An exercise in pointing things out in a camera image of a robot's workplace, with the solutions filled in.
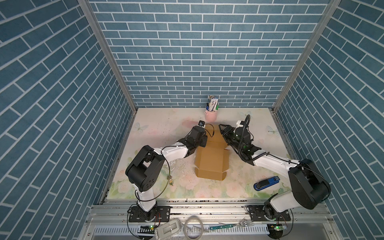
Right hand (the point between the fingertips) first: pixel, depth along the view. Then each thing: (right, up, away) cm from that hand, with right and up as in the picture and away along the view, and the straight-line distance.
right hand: (218, 125), depth 85 cm
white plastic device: (-26, -48, -17) cm, 57 cm away
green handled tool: (-1, -48, -15) cm, 50 cm away
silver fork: (+10, -47, -14) cm, 50 cm away
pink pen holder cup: (-2, +6, +26) cm, 27 cm away
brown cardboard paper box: (-3, -23, +7) cm, 24 cm away
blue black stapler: (+25, -31, -6) cm, 40 cm away
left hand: (-8, -7, +9) cm, 14 cm away
